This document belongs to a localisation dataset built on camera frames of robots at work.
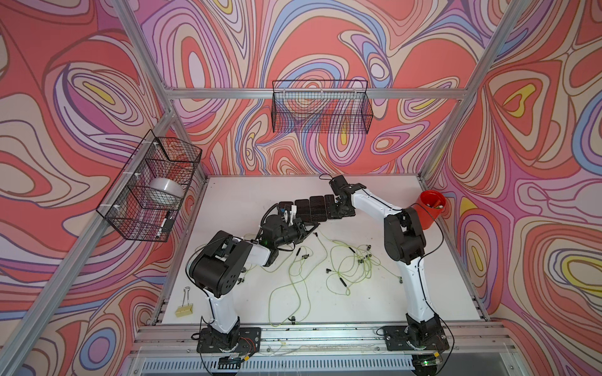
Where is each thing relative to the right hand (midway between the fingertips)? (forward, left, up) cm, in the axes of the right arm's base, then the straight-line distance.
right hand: (339, 218), depth 103 cm
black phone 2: (+4, +9, 0) cm, 10 cm away
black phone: (+6, +23, +4) cm, 24 cm away
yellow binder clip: (-36, +57, +1) cm, 67 cm away
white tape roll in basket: (-12, +57, +34) cm, 68 cm away
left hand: (-13, +10, +12) cm, 20 cm away
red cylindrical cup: (+1, -38, +6) cm, 39 cm away
